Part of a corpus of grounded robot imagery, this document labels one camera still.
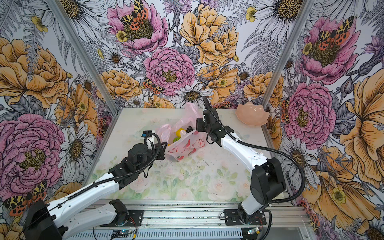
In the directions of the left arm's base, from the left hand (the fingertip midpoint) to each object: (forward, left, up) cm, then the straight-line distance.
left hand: (167, 147), depth 78 cm
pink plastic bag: (+3, -7, +1) cm, 8 cm away
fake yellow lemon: (+18, -4, -10) cm, 21 cm away
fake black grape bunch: (+24, -11, -16) cm, 31 cm away
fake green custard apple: (+14, -2, -13) cm, 20 cm away
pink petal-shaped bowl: (+41, -59, -19) cm, 74 cm away
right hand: (+13, -18, +1) cm, 22 cm away
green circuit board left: (-34, +20, -20) cm, 44 cm away
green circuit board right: (-34, -42, -19) cm, 58 cm away
